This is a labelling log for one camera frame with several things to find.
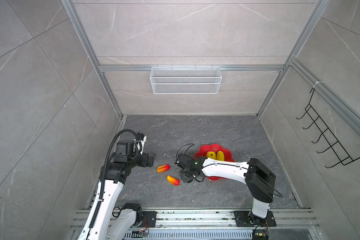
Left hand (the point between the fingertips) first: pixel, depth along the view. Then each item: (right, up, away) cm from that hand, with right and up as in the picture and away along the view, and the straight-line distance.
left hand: (145, 149), depth 74 cm
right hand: (+20, -16, +12) cm, 29 cm away
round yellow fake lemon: (+36, -6, +16) cm, 40 cm away
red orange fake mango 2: (+13, -19, +10) cm, 26 cm away
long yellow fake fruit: (+43, -7, +19) cm, 47 cm away
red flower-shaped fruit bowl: (+48, -7, +19) cm, 52 cm away
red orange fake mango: (+7, -14, +14) cm, 21 cm away
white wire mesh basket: (+21, +44, +27) cm, 56 cm away
